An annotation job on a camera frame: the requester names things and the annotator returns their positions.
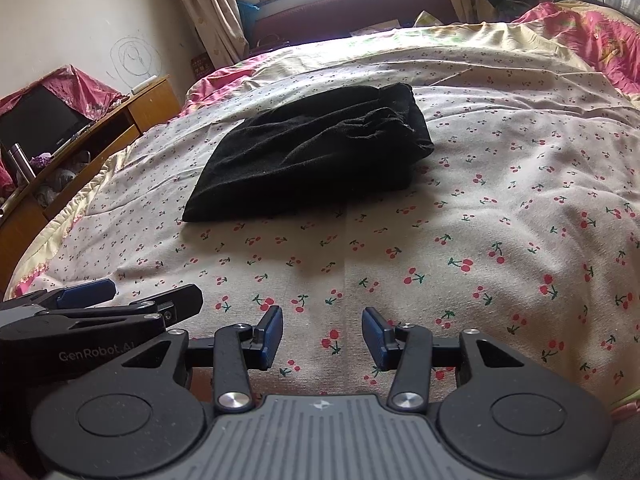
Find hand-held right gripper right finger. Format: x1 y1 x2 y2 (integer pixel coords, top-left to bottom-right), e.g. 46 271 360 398
361 306 523 413

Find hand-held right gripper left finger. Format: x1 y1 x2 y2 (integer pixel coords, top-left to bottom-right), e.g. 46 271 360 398
120 304 285 413

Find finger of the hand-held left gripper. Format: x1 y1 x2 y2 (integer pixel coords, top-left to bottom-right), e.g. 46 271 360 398
65 284 204 331
19 278 117 312

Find black pants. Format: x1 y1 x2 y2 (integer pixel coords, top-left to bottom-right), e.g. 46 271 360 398
182 81 435 223

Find clear plastic bags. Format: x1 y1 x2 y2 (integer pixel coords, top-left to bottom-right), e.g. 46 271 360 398
35 152 93 206

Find steel thermos bottle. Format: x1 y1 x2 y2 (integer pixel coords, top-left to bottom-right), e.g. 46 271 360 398
7 142 37 187

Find black television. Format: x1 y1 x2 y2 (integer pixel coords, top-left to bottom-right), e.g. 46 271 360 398
0 85 93 161

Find cherry-print bedsheet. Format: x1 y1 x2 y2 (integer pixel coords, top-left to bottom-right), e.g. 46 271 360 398
5 20 640 411

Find wooden cabinet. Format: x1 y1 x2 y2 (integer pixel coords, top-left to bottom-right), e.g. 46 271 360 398
0 75 181 291

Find pink floral cloth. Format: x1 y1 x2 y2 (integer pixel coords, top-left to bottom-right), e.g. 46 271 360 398
0 64 123 121

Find red box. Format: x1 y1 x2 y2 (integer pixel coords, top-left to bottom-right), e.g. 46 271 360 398
190 52 214 81

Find maroon window bench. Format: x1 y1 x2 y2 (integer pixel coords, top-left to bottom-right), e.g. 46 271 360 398
247 0 461 53

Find pink floral quilt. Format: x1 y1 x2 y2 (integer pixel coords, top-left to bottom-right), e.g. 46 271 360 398
510 0 640 96

